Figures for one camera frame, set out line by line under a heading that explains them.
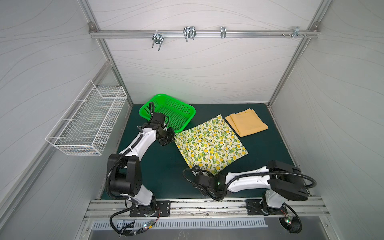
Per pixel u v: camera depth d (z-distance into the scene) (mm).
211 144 958
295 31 765
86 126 687
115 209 749
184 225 638
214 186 615
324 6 718
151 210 676
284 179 479
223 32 781
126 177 437
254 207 739
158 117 712
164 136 761
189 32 765
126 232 684
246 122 1095
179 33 733
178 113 1148
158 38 794
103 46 845
